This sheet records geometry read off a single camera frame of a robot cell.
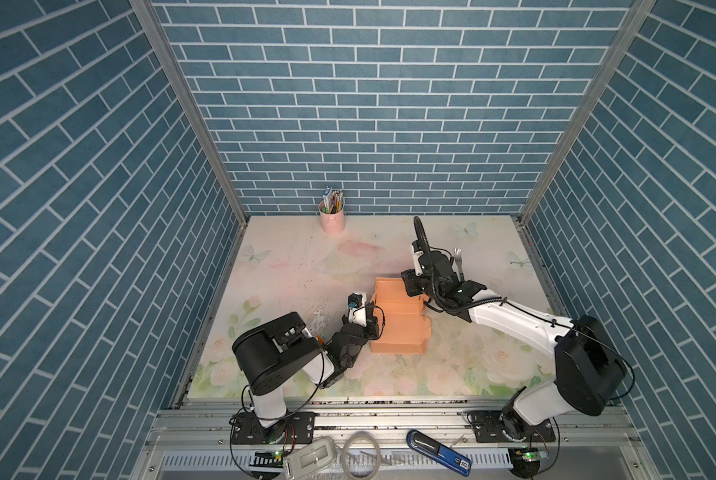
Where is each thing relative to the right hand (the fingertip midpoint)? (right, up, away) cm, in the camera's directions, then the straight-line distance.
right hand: (404, 269), depth 87 cm
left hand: (-8, -11, +1) cm, 14 cm away
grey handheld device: (-23, -42, -19) cm, 51 cm away
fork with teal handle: (+22, +2, +21) cm, 31 cm away
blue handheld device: (+6, -40, -20) cm, 45 cm away
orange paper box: (+1, -19, +5) cm, 20 cm away
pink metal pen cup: (-24, +18, +21) cm, 37 cm away
